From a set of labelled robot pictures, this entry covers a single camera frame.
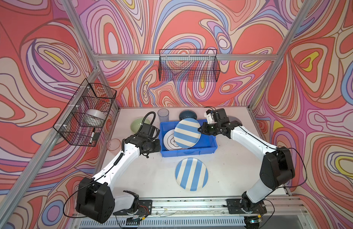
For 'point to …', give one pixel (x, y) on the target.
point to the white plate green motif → (169, 142)
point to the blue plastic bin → (206, 144)
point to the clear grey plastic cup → (163, 114)
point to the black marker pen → (92, 135)
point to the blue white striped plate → (187, 133)
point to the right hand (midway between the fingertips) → (199, 132)
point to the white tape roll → (94, 118)
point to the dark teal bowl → (187, 114)
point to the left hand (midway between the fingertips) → (160, 145)
